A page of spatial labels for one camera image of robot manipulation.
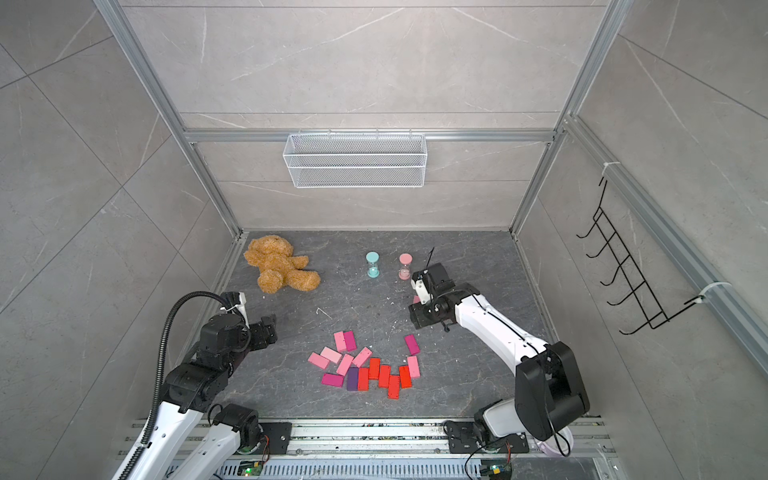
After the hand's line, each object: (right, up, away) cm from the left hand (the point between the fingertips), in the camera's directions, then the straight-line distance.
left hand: (263, 316), depth 76 cm
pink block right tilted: (+24, -14, +10) cm, 30 cm away
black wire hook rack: (+88, +4, -14) cm, 89 cm away
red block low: (+34, -20, +6) cm, 40 cm away
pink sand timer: (+38, +10, +29) cm, 49 cm away
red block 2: (+28, -17, +8) cm, 34 cm away
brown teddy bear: (-8, +16, +25) cm, 31 cm away
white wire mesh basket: (+21, +48, +25) cm, 58 cm away
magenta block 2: (+17, -20, +8) cm, 27 cm away
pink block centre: (+20, -16, +10) cm, 27 cm away
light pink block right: (+40, -17, +9) cm, 44 cm away
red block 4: (+37, -19, +7) cm, 42 cm away
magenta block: (+21, -10, +15) cm, 27 cm away
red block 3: (+31, -18, +7) cm, 37 cm away
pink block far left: (+12, -15, +10) cm, 22 cm away
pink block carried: (+40, +4, +2) cm, 40 cm away
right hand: (+43, -1, +11) cm, 45 cm away
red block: (+25, -19, +6) cm, 32 cm away
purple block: (+22, -20, +8) cm, 30 cm away
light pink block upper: (+18, -11, +14) cm, 25 cm away
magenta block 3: (+40, -12, +15) cm, 44 cm away
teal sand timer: (+27, +10, +29) cm, 41 cm away
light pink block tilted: (+16, -14, +11) cm, 24 cm away
